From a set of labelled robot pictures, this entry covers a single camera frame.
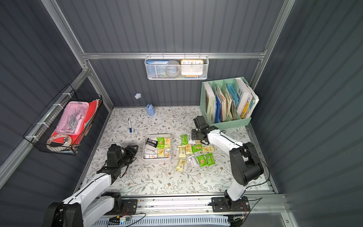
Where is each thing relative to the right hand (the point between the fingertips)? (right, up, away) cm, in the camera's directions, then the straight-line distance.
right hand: (199, 133), depth 93 cm
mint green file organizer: (+19, +6, +10) cm, 22 cm away
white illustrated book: (+30, +28, +1) cm, 41 cm away
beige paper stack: (+18, +21, 0) cm, 28 cm away
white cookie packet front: (-31, -14, -4) cm, 35 cm away
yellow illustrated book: (+35, +17, +8) cm, 39 cm away
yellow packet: (-11, -12, 0) cm, 17 cm away
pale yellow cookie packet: (-25, -13, -2) cm, 28 cm away
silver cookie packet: (-5, -17, -4) cm, 18 cm away
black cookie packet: (-32, -7, +3) cm, 33 cm away
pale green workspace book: (+8, +20, 0) cm, 21 cm away
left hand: (-40, -8, -7) cm, 42 cm away
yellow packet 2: (-7, -11, +1) cm, 13 cm away
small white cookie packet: (-5, -7, +5) cm, 9 cm away
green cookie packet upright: (-26, -7, +4) cm, 27 cm away
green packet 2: (-1, -10, +1) cm, 10 cm away
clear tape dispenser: (-72, -1, -29) cm, 78 cm away
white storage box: (-28, -17, -3) cm, 33 cm away
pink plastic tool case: (-68, +9, -21) cm, 71 cm away
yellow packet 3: (-12, -19, -6) cm, 23 cm away
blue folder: (+14, +12, +5) cm, 19 cm away
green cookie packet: (+6, -16, -4) cm, 18 cm away
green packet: (-10, -5, +6) cm, 13 cm away
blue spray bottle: (-37, +17, +17) cm, 44 cm away
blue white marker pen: (-51, +3, +13) cm, 53 cm away
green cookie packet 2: (+1, -17, -4) cm, 17 cm away
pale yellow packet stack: (-21, -7, +1) cm, 22 cm away
